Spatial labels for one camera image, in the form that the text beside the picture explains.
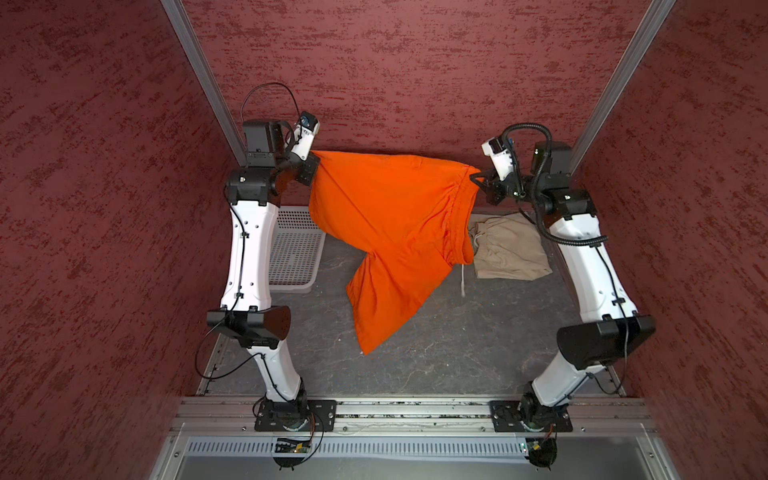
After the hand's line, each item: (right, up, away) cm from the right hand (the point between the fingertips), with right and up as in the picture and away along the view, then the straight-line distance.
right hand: (473, 180), depth 73 cm
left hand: (-42, +5, -1) cm, 42 cm away
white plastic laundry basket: (-52, -19, +22) cm, 59 cm away
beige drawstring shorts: (+22, -18, +33) cm, 43 cm away
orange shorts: (-15, -7, +13) cm, 22 cm away
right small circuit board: (+16, -67, -2) cm, 69 cm away
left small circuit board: (-48, -66, 0) cm, 82 cm away
